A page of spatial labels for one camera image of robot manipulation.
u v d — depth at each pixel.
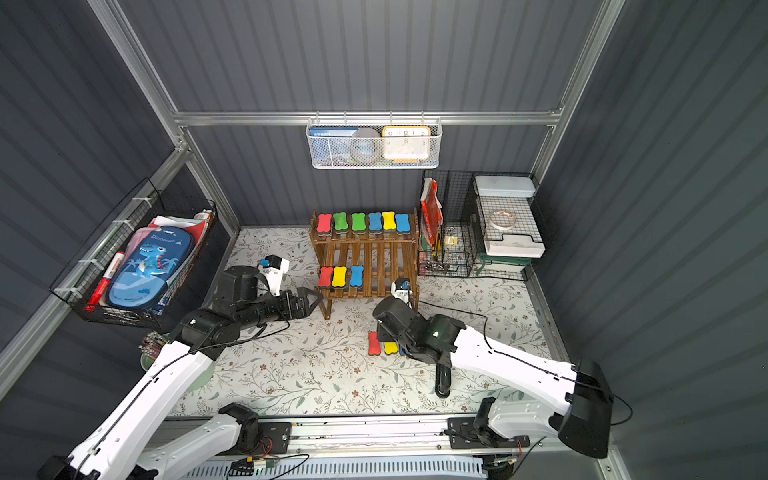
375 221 0.83
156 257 0.67
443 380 0.79
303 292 0.63
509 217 0.96
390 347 0.88
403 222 0.83
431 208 1.15
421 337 0.53
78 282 0.60
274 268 0.64
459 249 1.15
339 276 0.85
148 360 0.73
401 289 0.66
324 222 0.83
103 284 0.64
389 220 0.83
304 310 0.63
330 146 0.84
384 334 0.65
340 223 0.83
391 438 0.75
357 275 0.87
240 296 0.54
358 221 0.83
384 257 0.93
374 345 0.89
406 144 0.89
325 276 0.87
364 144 0.87
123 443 0.39
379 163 0.89
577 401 0.40
